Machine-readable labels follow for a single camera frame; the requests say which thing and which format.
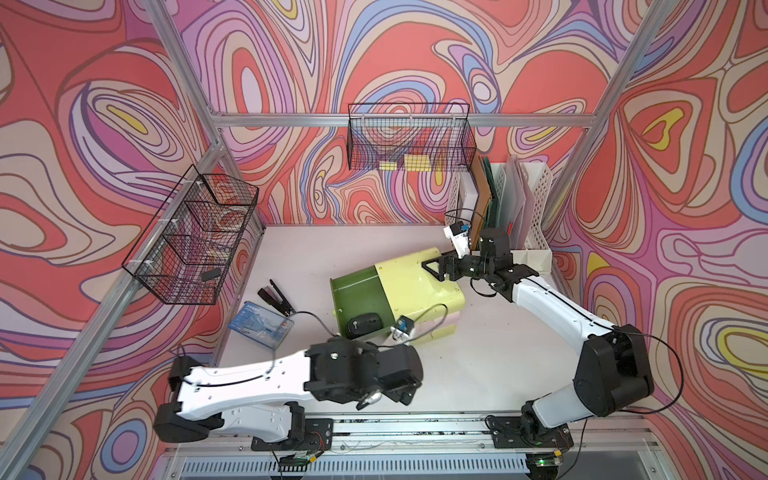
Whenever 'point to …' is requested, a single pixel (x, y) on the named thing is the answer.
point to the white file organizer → (523, 191)
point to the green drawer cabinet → (399, 288)
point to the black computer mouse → (363, 324)
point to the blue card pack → (262, 324)
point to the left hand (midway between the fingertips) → (408, 376)
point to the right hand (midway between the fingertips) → (433, 269)
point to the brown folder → (479, 171)
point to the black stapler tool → (275, 298)
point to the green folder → (493, 217)
